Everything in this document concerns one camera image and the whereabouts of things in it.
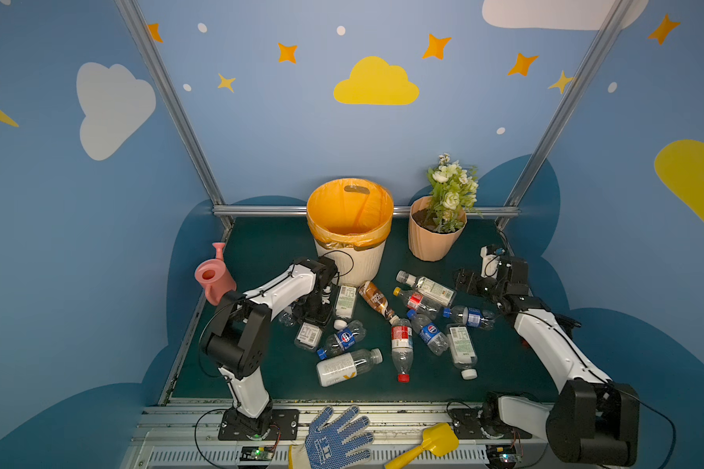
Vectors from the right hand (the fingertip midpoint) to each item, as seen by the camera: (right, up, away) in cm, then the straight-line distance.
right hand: (470, 271), depth 87 cm
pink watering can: (-79, -2, +4) cm, 79 cm away
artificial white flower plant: (-4, +25, +2) cm, 25 cm away
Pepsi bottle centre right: (-13, -18, 0) cm, 22 cm away
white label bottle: (-3, -23, -3) cm, 23 cm away
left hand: (-46, -17, +1) cm, 49 cm away
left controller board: (-59, -44, -16) cm, 75 cm away
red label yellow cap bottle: (-15, -10, +6) cm, 19 cm away
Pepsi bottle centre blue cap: (-35, -18, -1) cm, 40 cm away
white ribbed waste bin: (-35, +2, -2) cm, 35 cm away
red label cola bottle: (-21, -22, -4) cm, 30 cm away
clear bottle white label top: (-11, -6, +9) cm, 16 cm away
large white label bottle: (-37, -25, -8) cm, 46 cm away
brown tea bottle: (-28, -9, +7) cm, 30 cm away
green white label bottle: (-38, -10, +8) cm, 40 cm away
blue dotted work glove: (-42, -42, -16) cm, 62 cm away
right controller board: (+2, -45, -15) cm, 47 cm away
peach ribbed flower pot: (-10, +9, +13) cm, 19 cm away
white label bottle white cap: (-48, -18, -5) cm, 52 cm away
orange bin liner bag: (-37, +20, +15) cm, 44 cm away
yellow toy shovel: (-13, -41, -14) cm, 46 cm away
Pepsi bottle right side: (+2, -14, +2) cm, 15 cm away
